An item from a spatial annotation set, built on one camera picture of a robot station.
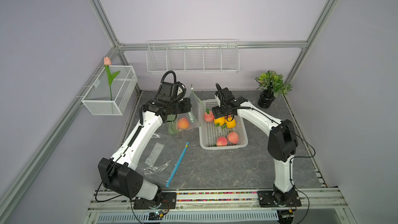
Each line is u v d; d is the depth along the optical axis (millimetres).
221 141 866
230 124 946
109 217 707
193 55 983
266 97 1034
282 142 515
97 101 676
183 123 864
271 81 913
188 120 812
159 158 870
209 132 964
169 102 569
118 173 391
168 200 738
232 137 890
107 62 790
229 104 682
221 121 961
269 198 738
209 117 974
